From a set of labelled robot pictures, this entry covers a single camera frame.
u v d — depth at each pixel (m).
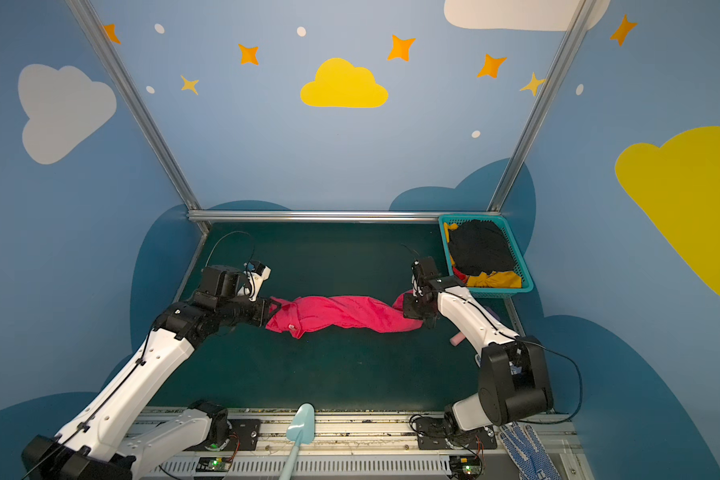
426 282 0.64
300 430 0.75
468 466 0.71
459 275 0.97
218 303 0.56
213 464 0.71
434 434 0.74
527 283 0.95
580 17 0.70
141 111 0.86
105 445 0.39
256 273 0.67
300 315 0.90
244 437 0.74
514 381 0.43
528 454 0.71
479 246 1.02
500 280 1.00
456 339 0.90
